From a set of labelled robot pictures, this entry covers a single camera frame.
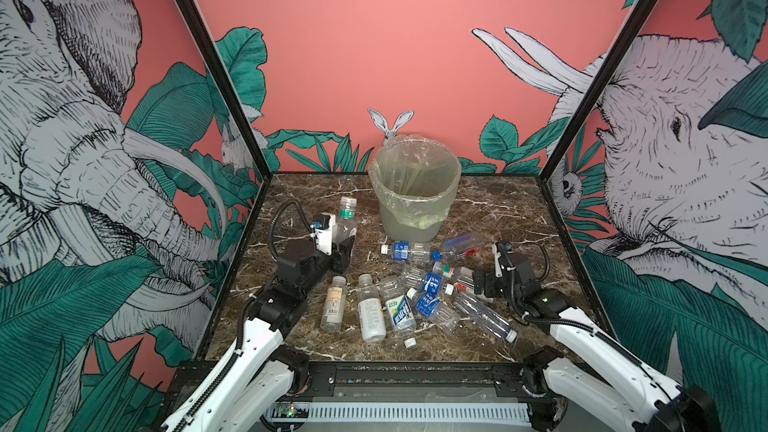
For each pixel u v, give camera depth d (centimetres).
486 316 82
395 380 75
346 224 70
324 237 63
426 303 82
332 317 83
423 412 70
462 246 100
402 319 79
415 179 103
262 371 60
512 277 62
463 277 91
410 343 77
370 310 80
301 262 54
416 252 96
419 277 86
